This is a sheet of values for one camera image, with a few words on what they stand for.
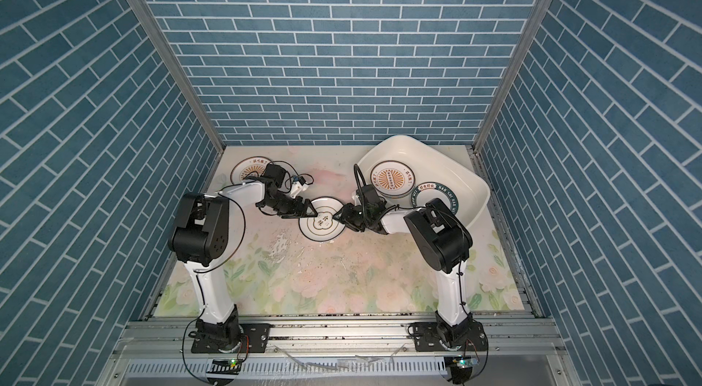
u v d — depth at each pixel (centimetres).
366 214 79
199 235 53
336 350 74
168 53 89
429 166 112
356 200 92
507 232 101
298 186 93
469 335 69
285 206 86
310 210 90
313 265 87
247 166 114
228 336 65
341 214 90
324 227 96
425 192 105
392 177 108
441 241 53
